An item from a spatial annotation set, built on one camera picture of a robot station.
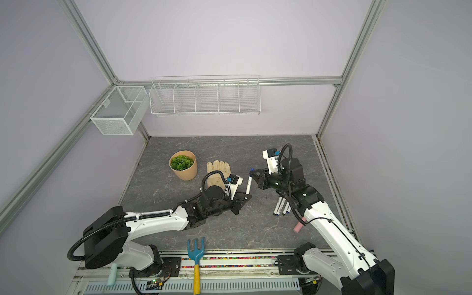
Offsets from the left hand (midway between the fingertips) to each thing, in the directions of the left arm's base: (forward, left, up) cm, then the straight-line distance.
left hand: (250, 197), depth 75 cm
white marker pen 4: (+1, -18, -16) cm, 24 cm away
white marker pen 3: (+2, -14, -16) cm, 22 cm away
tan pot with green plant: (+23, +32, -6) cm, 40 cm away
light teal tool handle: (-23, +56, -15) cm, 62 cm away
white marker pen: (+3, +1, +4) cm, 5 cm away
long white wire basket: (+55, +20, +13) cm, 60 cm away
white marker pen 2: (+3, -13, -17) cm, 21 cm away
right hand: (+6, -1, +8) cm, 10 cm away
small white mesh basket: (+52, +66, +8) cm, 84 cm away
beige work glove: (+20, +17, -17) cm, 31 cm away
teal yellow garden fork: (-17, +24, -15) cm, 33 cm away
